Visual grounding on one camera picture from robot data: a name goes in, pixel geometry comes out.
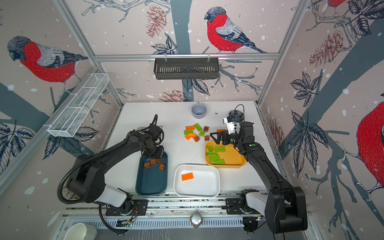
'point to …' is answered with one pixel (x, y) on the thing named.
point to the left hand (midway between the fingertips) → (159, 156)
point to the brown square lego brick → (161, 167)
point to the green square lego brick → (202, 133)
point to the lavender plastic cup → (198, 111)
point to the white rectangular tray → (197, 181)
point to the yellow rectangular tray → (223, 156)
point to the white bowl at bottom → (80, 231)
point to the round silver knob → (196, 219)
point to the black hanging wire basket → (186, 69)
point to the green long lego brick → (220, 161)
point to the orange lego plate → (187, 176)
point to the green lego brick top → (198, 127)
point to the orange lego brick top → (190, 127)
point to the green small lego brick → (210, 148)
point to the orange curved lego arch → (190, 135)
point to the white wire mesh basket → (78, 105)
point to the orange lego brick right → (219, 130)
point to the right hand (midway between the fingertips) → (216, 134)
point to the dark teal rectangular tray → (151, 181)
